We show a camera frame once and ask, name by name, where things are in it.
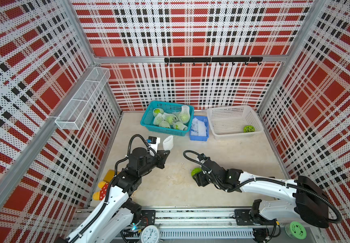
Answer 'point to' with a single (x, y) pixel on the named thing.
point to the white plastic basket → (228, 121)
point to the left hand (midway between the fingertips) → (171, 151)
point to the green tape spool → (296, 230)
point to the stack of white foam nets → (198, 128)
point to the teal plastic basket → (148, 121)
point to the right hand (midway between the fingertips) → (200, 173)
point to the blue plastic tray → (205, 138)
